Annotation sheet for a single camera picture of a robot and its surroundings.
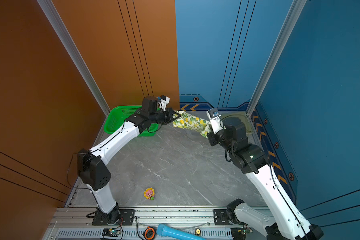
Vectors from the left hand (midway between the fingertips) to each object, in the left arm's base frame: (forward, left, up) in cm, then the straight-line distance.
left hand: (181, 113), depth 79 cm
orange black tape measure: (-50, +13, -27) cm, 58 cm away
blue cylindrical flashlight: (-48, +8, -26) cm, 55 cm away
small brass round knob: (-49, -9, -26) cm, 56 cm away
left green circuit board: (-49, +33, -32) cm, 67 cm away
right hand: (-12, -13, +6) cm, 19 cm away
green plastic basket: (+22, +49, -25) cm, 59 cm away
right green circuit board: (-48, -32, -29) cm, 65 cm away
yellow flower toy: (-33, +16, -26) cm, 45 cm away
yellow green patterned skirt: (-6, -3, +1) cm, 7 cm away
